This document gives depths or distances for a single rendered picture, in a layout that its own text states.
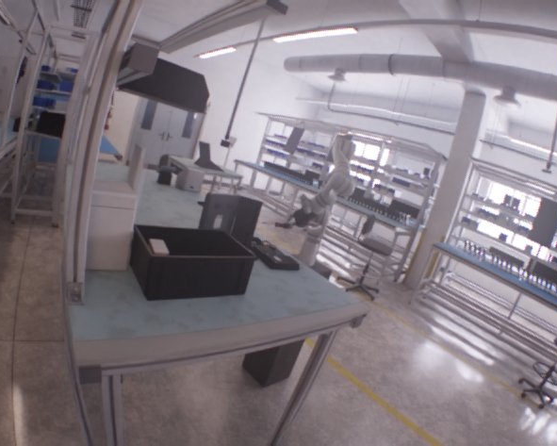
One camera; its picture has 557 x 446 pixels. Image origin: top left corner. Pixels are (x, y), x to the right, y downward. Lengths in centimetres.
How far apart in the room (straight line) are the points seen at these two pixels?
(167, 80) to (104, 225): 39
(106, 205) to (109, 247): 11
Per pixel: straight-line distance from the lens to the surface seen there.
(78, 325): 65
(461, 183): 496
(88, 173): 63
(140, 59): 53
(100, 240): 81
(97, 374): 63
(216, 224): 111
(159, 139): 794
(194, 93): 84
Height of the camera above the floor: 141
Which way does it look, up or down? 13 degrees down
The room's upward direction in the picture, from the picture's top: 17 degrees clockwise
